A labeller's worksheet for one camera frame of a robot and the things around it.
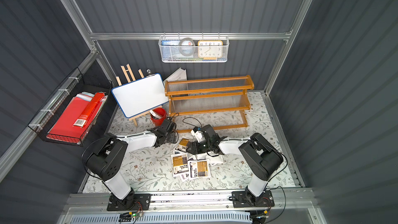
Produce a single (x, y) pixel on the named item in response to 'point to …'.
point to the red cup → (160, 112)
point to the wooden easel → (132, 76)
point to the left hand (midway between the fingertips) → (170, 136)
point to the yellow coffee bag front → (199, 169)
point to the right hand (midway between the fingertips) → (189, 152)
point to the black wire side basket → (79, 85)
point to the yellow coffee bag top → (181, 146)
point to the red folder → (64, 128)
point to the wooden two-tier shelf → (209, 103)
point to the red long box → (88, 109)
